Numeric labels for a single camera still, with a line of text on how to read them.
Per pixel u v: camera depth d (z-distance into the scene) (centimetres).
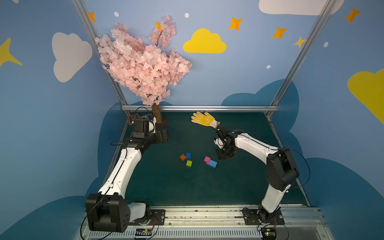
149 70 74
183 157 95
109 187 42
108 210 39
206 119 119
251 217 75
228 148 74
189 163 93
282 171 48
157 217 75
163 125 117
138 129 61
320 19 73
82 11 70
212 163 93
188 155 96
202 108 137
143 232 73
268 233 73
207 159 93
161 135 72
